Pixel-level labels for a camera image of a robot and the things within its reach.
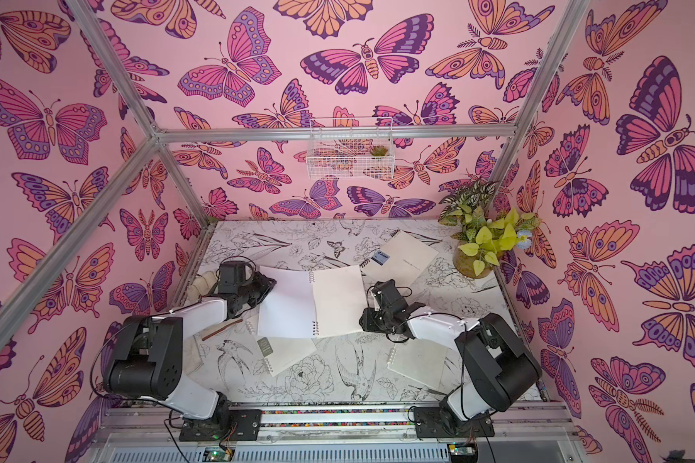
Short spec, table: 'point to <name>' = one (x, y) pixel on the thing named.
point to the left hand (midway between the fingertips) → (279, 278)
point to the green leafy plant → (483, 233)
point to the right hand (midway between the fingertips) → (365, 319)
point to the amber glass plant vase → (464, 264)
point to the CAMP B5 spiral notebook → (401, 258)
